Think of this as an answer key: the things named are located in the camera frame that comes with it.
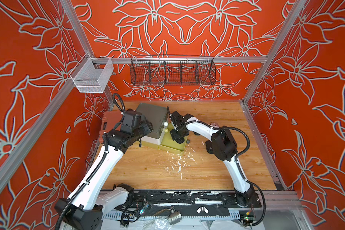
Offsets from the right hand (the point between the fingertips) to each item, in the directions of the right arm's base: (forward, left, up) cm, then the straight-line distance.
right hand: (176, 134), depth 98 cm
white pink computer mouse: (+9, -28, 0) cm, 29 cm away
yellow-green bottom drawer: (-8, +5, 0) cm, 10 cm away
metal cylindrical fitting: (-47, +1, +2) cm, 47 cm away
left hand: (-10, +15, +24) cm, 30 cm away
